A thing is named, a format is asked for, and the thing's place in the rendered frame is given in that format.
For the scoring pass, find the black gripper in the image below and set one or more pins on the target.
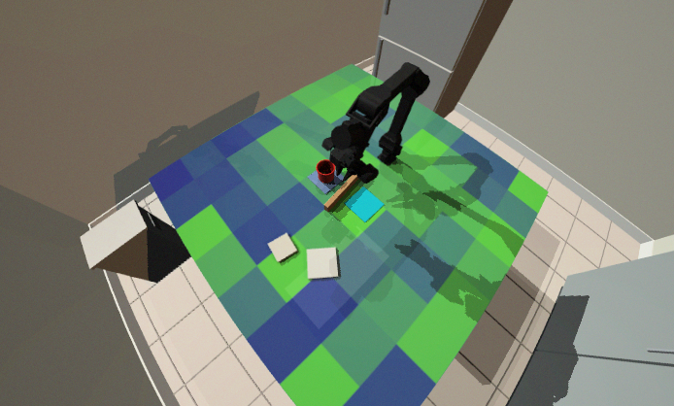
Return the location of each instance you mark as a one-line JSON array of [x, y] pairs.
[[365, 172]]

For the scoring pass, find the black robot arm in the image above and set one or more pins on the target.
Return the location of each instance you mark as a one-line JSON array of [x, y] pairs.
[[374, 102]]

